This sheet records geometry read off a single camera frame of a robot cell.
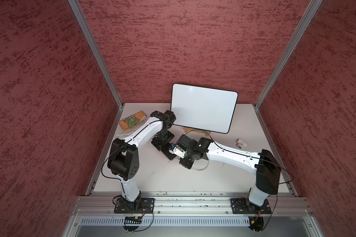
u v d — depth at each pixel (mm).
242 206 740
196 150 570
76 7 708
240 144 947
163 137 736
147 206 738
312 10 713
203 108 904
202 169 853
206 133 964
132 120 1065
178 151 705
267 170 437
